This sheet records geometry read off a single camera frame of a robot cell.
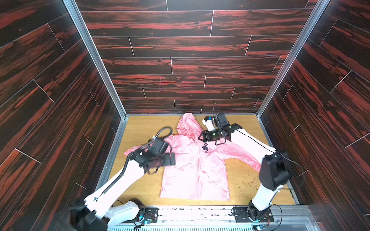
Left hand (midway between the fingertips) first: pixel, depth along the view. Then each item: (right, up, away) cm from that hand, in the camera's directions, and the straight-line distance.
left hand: (170, 159), depth 78 cm
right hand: (+21, +12, +12) cm, 27 cm away
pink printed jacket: (+19, -9, +11) cm, 23 cm away
